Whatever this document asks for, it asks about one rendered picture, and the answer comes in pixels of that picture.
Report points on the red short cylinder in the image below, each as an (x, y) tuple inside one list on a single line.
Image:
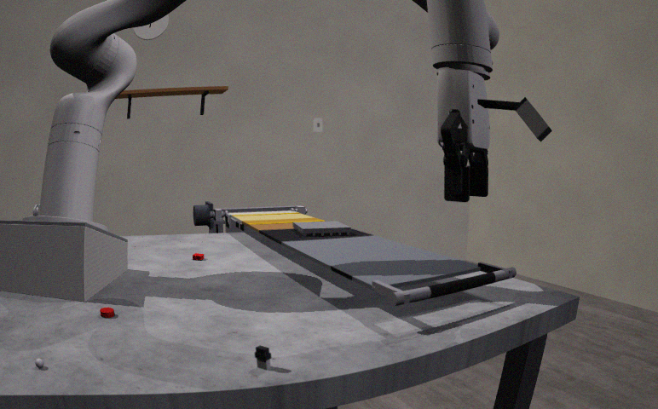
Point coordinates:
[(107, 312)]

